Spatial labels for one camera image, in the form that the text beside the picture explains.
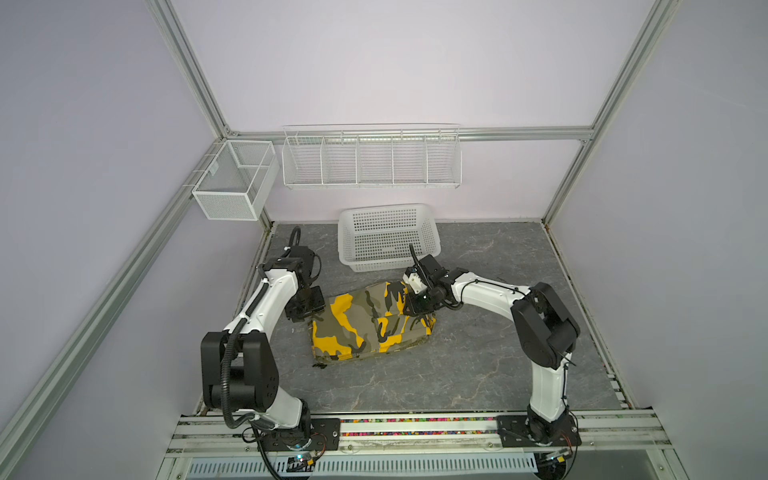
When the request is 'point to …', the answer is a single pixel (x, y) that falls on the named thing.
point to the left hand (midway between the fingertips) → (315, 316)
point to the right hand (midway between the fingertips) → (408, 313)
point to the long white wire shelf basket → (378, 156)
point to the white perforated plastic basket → (377, 237)
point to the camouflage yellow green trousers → (366, 322)
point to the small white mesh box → (239, 181)
